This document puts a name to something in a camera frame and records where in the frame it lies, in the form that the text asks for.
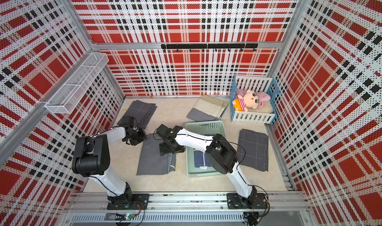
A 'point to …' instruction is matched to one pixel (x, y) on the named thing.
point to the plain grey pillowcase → (151, 162)
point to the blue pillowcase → (199, 159)
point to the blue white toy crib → (268, 85)
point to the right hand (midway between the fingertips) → (171, 151)
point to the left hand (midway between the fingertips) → (148, 137)
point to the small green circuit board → (129, 216)
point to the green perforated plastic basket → (211, 128)
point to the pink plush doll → (249, 98)
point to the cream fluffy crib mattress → (266, 107)
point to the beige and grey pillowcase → (208, 108)
